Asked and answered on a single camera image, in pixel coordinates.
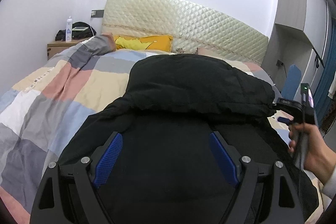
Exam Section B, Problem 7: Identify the black jacket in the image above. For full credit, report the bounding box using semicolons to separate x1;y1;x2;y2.
59;55;318;223

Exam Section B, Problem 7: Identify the person's right hand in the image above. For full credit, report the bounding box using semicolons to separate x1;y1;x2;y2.
289;123;335;185

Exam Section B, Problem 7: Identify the blue curtain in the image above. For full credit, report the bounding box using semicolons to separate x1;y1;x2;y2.
314;19;335;124

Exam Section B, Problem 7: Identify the grey desk wardrobe unit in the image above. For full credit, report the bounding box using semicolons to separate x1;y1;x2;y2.
261;0;331;92

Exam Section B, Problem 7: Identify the plaid patchwork quilt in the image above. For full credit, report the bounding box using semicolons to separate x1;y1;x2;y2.
1;35;284;223

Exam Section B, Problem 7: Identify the cream quilted headboard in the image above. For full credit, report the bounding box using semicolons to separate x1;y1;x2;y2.
101;0;268;65

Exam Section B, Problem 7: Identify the wooden nightstand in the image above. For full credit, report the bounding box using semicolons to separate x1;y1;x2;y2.
47;39;85;60

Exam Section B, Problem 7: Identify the yellow pillow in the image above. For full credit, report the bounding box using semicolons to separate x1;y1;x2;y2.
113;35;173;52

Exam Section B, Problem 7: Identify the white spray bottle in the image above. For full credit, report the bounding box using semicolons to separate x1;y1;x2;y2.
65;16;73;42

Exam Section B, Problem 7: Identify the black bag on nightstand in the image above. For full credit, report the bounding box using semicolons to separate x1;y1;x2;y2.
55;22;96;42

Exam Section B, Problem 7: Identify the wall power outlet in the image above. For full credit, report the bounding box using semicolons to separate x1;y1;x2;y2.
91;10;104;18

